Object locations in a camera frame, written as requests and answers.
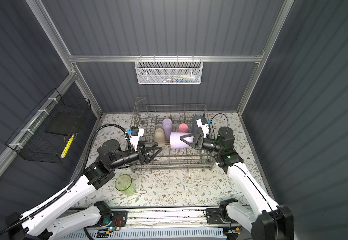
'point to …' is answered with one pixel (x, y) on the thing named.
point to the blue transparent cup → (195, 128)
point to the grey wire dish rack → (149, 117)
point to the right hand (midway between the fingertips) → (184, 142)
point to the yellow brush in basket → (67, 147)
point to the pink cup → (183, 128)
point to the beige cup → (160, 137)
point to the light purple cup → (167, 126)
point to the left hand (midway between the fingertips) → (159, 146)
